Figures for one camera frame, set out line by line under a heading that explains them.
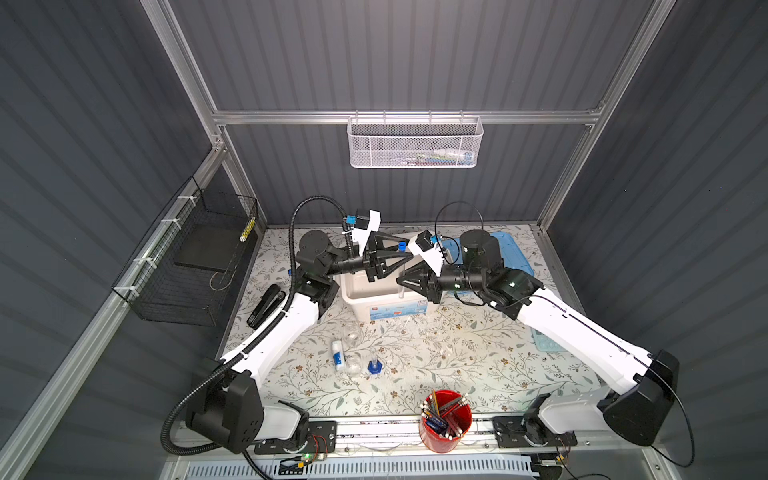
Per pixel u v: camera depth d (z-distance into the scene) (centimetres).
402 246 60
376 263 59
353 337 91
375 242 63
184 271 72
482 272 53
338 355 85
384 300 81
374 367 85
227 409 41
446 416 68
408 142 123
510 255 112
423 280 60
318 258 54
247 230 82
